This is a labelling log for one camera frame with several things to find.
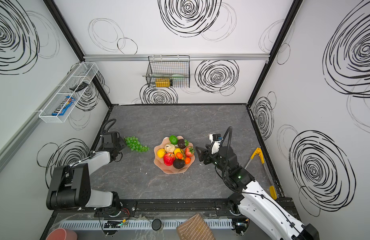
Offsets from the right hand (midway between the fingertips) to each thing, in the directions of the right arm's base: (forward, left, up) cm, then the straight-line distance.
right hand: (200, 146), depth 75 cm
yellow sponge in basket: (+35, +22, +14) cm, 43 cm away
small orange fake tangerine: (0, +11, -11) cm, 16 cm away
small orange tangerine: (-1, +7, -14) cm, 15 cm away
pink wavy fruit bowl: (-2, +23, -16) cm, 29 cm away
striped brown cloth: (-32, +3, -18) cm, 37 cm away
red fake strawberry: (+3, +6, -11) cm, 13 cm away
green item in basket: (+39, +17, +15) cm, 45 cm away
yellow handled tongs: (+7, -37, -17) cm, 41 cm away
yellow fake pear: (+3, +23, -12) cm, 26 cm away
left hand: (+11, +50, -14) cm, 53 cm away
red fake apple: (-1, +17, -13) cm, 22 cm away
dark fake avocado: (-4, +12, -12) cm, 17 cm away
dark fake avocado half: (+8, +11, -11) cm, 18 cm away
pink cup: (-36, +57, -9) cm, 68 cm away
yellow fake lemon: (+5, +13, -14) cm, 19 cm away
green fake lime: (+11, +16, -12) cm, 22 cm away
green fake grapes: (+9, +41, -15) cm, 44 cm away
